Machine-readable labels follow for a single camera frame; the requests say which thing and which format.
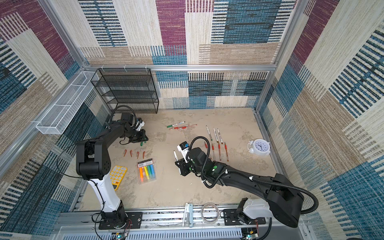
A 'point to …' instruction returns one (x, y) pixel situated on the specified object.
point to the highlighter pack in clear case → (146, 171)
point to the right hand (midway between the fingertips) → (177, 165)
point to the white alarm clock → (259, 146)
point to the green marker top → (176, 124)
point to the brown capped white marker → (220, 136)
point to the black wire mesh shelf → (131, 87)
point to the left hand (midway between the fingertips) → (146, 136)
